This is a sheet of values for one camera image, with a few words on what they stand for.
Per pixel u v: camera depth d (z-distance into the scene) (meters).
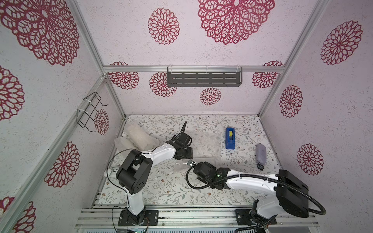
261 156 0.94
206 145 1.03
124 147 0.93
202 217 0.75
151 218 0.73
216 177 0.60
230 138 1.01
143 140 0.97
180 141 0.74
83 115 0.74
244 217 0.69
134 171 0.50
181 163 0.94
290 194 0.42
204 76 0.94
